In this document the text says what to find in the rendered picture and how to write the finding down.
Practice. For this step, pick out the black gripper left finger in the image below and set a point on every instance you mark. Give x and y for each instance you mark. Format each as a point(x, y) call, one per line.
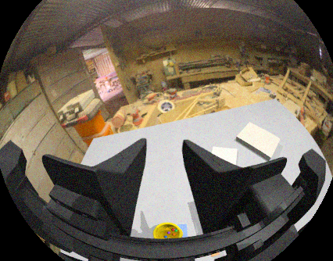
point(115, 182)

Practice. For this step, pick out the yellow cup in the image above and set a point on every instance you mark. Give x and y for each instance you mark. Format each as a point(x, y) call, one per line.
point(161, 231)

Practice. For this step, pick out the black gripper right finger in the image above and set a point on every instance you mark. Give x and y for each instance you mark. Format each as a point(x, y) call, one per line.
point(217, 185)

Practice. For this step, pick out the cream flat rectangular block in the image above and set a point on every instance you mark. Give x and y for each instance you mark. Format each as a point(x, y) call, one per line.
point(258, 140)

